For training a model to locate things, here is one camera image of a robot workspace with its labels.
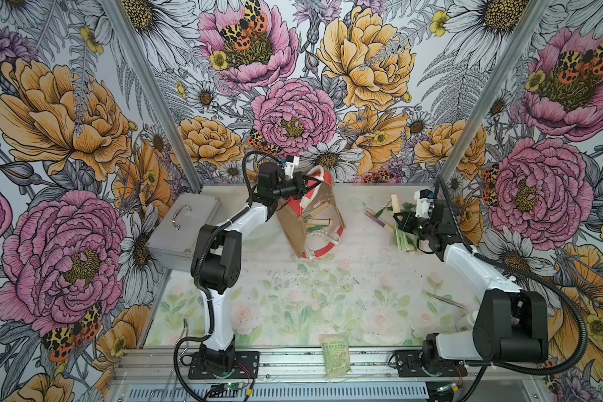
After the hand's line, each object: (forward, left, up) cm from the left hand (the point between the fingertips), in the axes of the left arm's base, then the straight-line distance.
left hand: (321, 185), depth 87 cm
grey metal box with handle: (-14, +50, -11) cm, 53 cm away
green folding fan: (-18, -26, -8) cm, 33 cm away
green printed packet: (-48, -3, -22) cm, 52 cm away
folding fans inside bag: (-1, +2, -21) cm, 21 cm away
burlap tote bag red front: (-5, +10, -8) cm, 14 cm away
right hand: (-9, -25, -8) cm, 28 cm away
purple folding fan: (+5, -23, -23) cm, 33 cm away
